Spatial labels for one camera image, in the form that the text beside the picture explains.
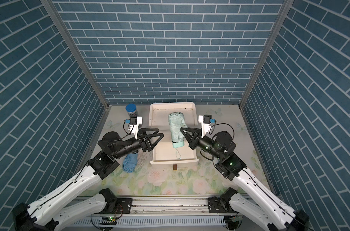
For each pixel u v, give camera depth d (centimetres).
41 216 39
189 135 62
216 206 74
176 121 60
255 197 45
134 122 56
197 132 55
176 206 75
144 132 63
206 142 56
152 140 58
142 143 55
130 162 84
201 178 84
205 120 55
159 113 84
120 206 73
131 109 91
